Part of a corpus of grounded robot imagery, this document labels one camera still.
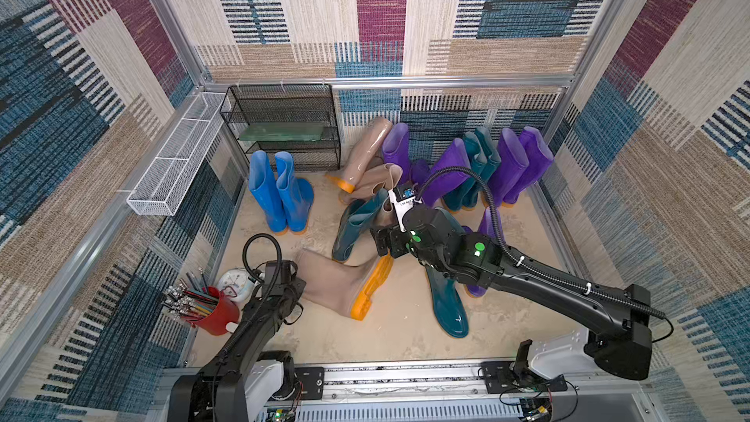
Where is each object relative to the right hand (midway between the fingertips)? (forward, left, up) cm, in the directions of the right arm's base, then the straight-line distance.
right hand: (392, 226), depth 70 cm
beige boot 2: (+19, 0, -1) cm, 19 cm away
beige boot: (+33, +9, -7) cm, 35 cm away
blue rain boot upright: (+14, +35, -2) cm, 37 cm away
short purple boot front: (+28, -20, -4) cm, 35 cm away
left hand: (-2, +28, -26) cm, 38 cm away
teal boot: (+7, +9, -5) cm, 12 cm away
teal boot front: (-12, -15, -22) cm, 29 cm away
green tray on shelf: (+36, +34, 0) cm, 49 cm away
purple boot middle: (0, -23, -1) cm, 23 cm away
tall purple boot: (+24, -36, -2) cm, 43 cm away
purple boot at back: (+28, -2, 0) cm, 28 cm away
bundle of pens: (-14, +47, -8) cm, 50 cm away
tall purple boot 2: (+26, -44, -2) cm, 51 cm away
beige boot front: (-6, +15, -21) cm, 27 cm away
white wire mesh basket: (+25, +70, -8) cm, 75 cm away
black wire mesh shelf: (+52, +34, -6) cm, 62 cm away
